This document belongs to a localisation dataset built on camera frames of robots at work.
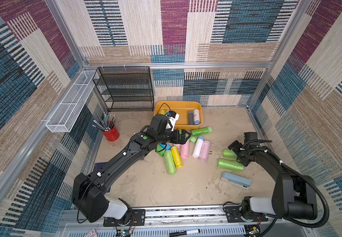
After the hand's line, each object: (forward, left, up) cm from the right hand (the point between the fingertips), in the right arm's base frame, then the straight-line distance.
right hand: (234, 154), depth 90 cm
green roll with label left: (-10, +42, +23) cm, 49 cm away
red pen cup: (+13, +76, +4) cm, 77 cm away
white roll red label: (+28, +20, 0) cm, 34 cm away
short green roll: (+12, +24, -1) cm, 27 cm away
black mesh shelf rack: (+45, +71, +15) cm, 86 cm away
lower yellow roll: (-1, +35, -1) cm, 35 cm away
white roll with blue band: (+7, +20, -2) cm, 22 cm away
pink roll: (+4, +30, -1) cm, 30 cm away
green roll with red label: (+18, +16, 0) cm, 24 cm away
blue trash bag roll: (+6, +40, 0) cm, 41 cm away
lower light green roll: (-4, +39, -1) cm, 39 cm away
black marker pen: (-37, +27, -4) cm, 46 cm away
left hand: (0, +31, +21) cm, 37 cm away
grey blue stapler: (-15, +3, 0) cm, 16 cm away
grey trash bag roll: (+31, +24, -1) cm, 39 cm away
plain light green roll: (+1, +3, 0) cm, 3 cm away
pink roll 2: (+2, +18, -2) cm, 18 cm away
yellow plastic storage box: (+45, +30, -4) cm, 54 cm away
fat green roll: (-7, +4, -1) cm, 8 cm away
